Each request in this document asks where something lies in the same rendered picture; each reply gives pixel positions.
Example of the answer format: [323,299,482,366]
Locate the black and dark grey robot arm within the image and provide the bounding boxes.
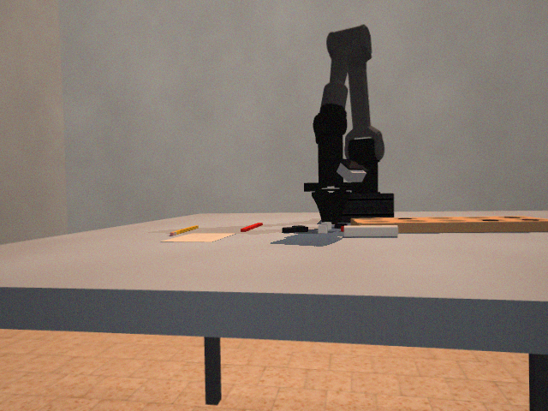
[313,24,384,194]

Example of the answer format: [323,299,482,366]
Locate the yellow pencil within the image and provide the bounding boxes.
[170,225,199,235]

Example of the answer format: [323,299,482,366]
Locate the red flat bar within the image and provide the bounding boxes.
[241,223,263,232]

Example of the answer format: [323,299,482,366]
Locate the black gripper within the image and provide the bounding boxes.
[304,163,356,223]

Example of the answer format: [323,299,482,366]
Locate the pale orange flat sheet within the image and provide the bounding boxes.
[161,233,233,242]

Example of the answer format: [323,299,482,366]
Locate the white rectangular bar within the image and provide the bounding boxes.
[344,225,398,237]

